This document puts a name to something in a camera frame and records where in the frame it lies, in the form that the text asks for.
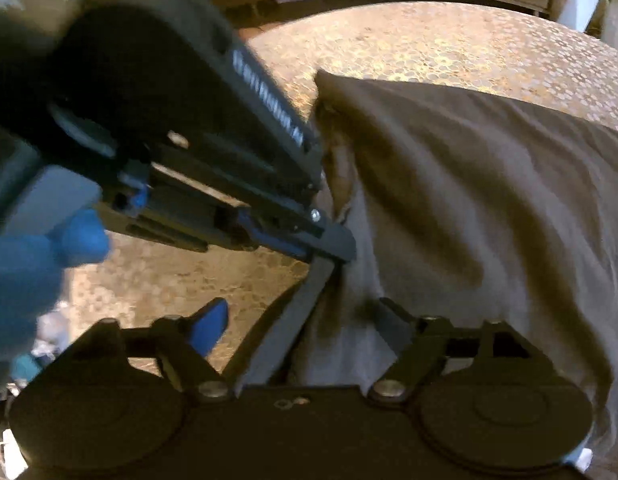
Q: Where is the blue gloved left hand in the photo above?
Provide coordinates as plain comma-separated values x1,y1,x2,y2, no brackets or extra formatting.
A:
0,209,110,389

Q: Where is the white square plant pot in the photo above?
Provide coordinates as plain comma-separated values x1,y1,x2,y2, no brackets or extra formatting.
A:
556,0,600,32

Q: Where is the beige patterned round rug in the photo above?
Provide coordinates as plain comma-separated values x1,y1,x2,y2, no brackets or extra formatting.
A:
58,2,618,368

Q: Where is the grey sweatshirt garment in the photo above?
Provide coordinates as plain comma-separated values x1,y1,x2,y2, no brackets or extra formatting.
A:
280,71,618,476

